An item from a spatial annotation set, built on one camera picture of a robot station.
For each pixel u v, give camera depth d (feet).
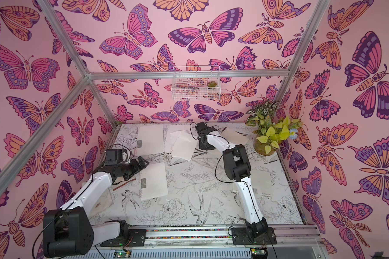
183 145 3.52
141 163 2.60
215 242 2.39
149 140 3.70
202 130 2.91
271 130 2.73
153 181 3.04
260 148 3.39
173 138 3.69
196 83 3.13
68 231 1.34
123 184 3.02
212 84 3.02
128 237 2.32
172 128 3.85
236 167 2.05
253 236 2.11
